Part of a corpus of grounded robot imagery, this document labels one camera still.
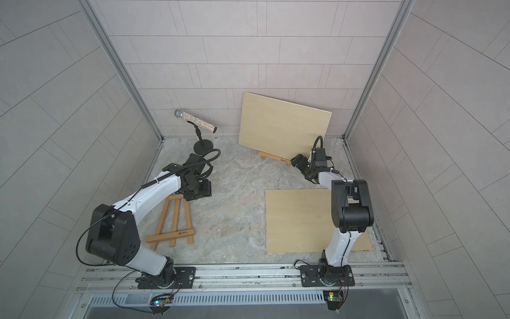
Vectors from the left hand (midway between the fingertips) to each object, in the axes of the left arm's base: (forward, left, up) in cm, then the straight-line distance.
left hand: (210, 192), depth 87 cm
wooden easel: (-17, +12, -5) cm, 21 cm away
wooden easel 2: (+24, -23, -3) cm, 34 cm away
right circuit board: (-37, -48, -7) cm, 61 cm away
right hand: (+18, -40, 0) cm, 44 cm away
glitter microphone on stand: (+31, +11, -4) cm, 33 cm away
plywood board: (-10, -40, -6) cm, 42 cm away
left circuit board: (-39, +9, -3) cm, 40 cm away
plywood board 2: (+25, -31, +16) cm, 43 cm away
